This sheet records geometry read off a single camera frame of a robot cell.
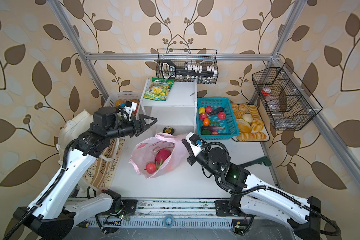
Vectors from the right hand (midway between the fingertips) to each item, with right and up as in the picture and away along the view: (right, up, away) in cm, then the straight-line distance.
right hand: (184, 141), depth 64 cm
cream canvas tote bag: (-56, +7, +13) cm, 58 cm away
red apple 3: (+13, +12, +44) cm, 48 cm away
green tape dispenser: (+48, -16, +24) cm, 56 cm away
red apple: (-18, -17, +15) cm, 29 cm away
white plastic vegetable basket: (-56, +27, +53) cm, 82 cm away
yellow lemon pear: (+12, +16, +45) cm, 50 cm away
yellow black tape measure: (-11, +2, +38) cm, 40 cm away
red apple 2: (+18, +17, +48) cm, 54 cm away
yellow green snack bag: (-14, +26, +15) cm, 33 cm away
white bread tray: (+56, +2, +39) cm, 68 cm away
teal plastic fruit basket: (+23, +9, +48) cm, 54 cm away
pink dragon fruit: (-13, -11, +20) cm, 27 cm away
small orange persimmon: (+15, +8, +40) cm, 44 cm away
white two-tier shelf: (-4, +14, +33) cm, 36 cm away
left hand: (-13, +8, -1) cm, 15 cm away
